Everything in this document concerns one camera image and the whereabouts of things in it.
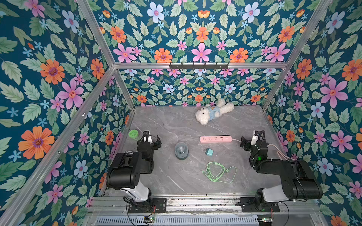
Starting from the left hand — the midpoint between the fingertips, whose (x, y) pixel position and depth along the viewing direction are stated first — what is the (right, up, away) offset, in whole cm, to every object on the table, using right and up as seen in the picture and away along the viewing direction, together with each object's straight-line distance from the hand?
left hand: (151, 135), depth 92 cm
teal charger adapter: (+39, -11, -1) cm, 41 cm away
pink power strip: (+45, -3, +6) cm, 45 cm away
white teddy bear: (+37, +15, +12) cm, 41 cm away
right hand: (+68, -1, -1) cm, 68 cm away
